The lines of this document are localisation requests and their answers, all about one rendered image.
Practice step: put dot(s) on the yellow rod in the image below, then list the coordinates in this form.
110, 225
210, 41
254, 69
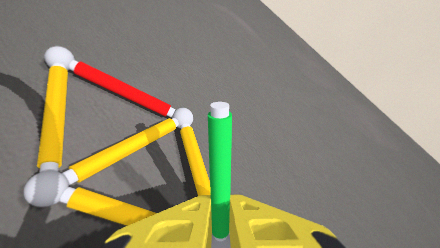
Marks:
102, 206
101, 160
51, 142
195, 160

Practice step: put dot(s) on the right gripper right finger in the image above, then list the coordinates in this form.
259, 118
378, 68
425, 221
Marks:
253, 224

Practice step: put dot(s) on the green rod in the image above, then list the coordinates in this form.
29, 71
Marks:
220, 139

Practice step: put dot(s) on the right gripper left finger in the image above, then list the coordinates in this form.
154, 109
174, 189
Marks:
189, 221

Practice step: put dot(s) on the red rod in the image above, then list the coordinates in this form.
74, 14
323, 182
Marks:
121, 88

